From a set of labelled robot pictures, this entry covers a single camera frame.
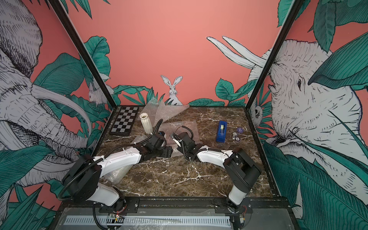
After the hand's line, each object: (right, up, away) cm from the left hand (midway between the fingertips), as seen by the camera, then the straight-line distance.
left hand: (168, 148), depth 89 cm
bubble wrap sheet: (-2, +12, +19) cm, 22 cm away
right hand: (+8, +6, +2) cm, 11 cm away
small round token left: (+47, +7, +15) cm, 50 cm away
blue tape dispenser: (+36, +9, +10) cm, 38 cm away
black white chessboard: (-36, +17, +19) cm, 44 cm away
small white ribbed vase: (-16, +15, +6) cm, 22 cm away
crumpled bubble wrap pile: (-11, +25, +19) cm, 33 cm away
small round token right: (+48, +4, +12) cm, 50 cm away
